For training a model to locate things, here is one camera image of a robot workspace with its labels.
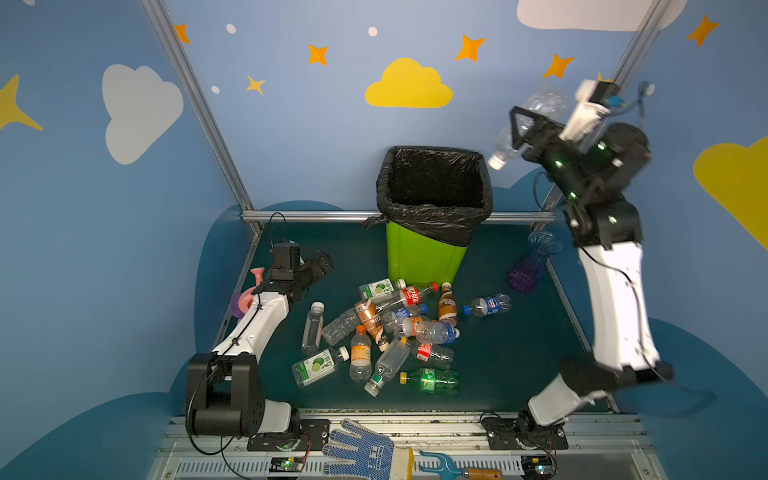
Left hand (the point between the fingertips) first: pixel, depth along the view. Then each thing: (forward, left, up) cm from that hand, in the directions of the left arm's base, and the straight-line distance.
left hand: (324, 263), depth 88 cm
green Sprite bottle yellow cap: (-30, -31, -12) cm, 45 cm away
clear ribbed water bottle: (-14, -5, -13) cm, 20 cm away
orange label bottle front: (-23, -12, -12) cm, 29 cm away
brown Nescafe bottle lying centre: (-13, -14, -9) cm, 21 cm away
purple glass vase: (+3, -64, -7) cm, 64 cm away
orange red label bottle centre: (-15, -26, -11) cm, 32 cm away
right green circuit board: (-47, -56, -18) cm, 76 cm away
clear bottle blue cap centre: (-16, -34, -13) cm, 39 cm away
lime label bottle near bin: (0, -17, -14) cm, 22 cm away
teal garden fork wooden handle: (-49, -35, -18) cm, 63 cm away
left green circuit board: (-48, +5, -17) cm, 51 cm away
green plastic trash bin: (+7, -30, -6) cm, 31 cm away
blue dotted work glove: (-47, -17, -16) cm, 52 cm away
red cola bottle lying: (-3, -27, -12) cm, 29 cm away
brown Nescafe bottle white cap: (-7, -38, -12) cm, 41 cm away
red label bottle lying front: (-23, -33, -12) cm, 42 cm away
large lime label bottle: (-25, 0, -14) cm, 29 cm away
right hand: (+1, -44, +45) cm, 63 cm away
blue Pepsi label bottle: (-6, -51, -13) cm, 53 cm away
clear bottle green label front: (-22, -21, -14) cm, 34 cm away
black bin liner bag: (+26, -36, +7) cm, 45 cm away
